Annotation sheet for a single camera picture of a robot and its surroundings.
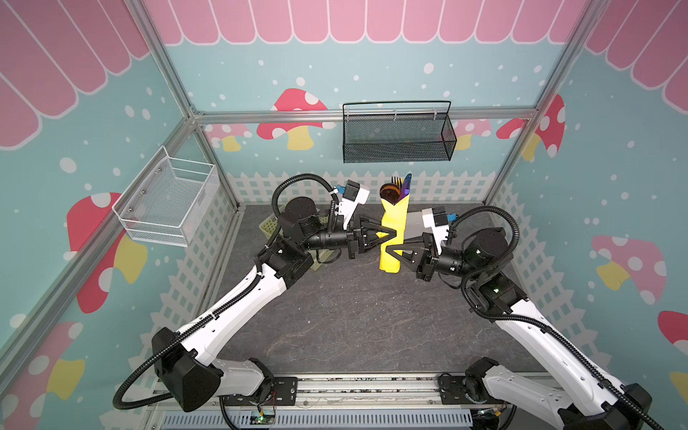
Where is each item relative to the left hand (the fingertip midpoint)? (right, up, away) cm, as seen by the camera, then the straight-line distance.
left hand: (393, 239), depth 56 cm
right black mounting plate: (+19, -43, +18) cm, 51 cm away
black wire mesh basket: (+16, +54, +85) cm, 103 cm away
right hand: (-1, -2, +1) cm, 3 cm away
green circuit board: (-33, -50, +17) cm, 62 cm away
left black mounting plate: (-29, -43, +19) cm, 55 cm away
